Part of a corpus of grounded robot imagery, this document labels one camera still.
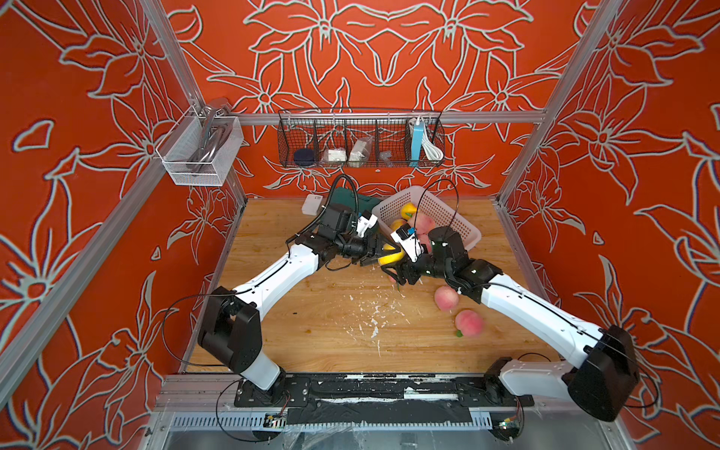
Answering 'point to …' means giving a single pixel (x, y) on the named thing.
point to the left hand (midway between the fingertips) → (393, 253)
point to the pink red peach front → (469, 322)
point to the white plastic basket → (422, 207)
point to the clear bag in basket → (361, 147)
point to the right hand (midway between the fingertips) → (386, 259)
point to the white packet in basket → (337, 155)
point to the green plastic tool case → (350, 198)
